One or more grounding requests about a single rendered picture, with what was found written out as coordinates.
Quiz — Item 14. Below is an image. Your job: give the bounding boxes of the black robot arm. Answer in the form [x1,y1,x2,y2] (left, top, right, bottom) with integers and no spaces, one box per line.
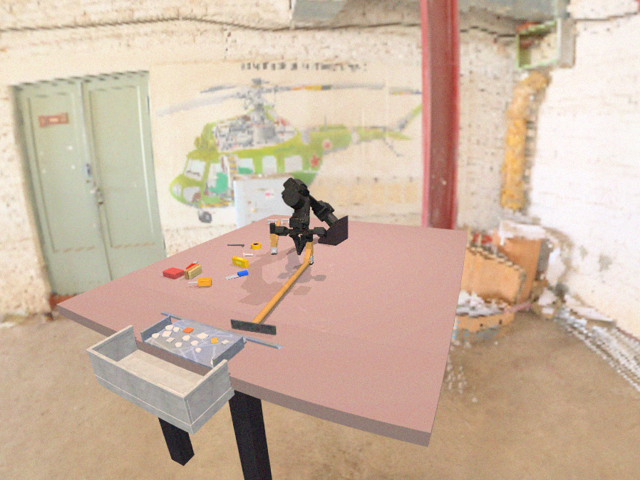
[281,177,338,229]

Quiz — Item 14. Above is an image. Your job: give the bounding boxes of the yellow screwdriver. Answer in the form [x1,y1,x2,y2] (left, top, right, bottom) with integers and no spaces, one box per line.
[188,278,212,287]

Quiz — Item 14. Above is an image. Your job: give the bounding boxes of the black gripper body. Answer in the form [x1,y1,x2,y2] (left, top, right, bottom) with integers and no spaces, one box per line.
[274,211,327,237]

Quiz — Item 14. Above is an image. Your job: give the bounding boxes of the tan scrub brush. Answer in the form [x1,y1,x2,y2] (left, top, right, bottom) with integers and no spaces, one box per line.
[184,264,202,280]

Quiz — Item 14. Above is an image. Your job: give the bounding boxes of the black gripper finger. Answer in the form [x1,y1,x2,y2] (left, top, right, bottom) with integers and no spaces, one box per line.
[289,234,300,256]
[299,235,311,255]

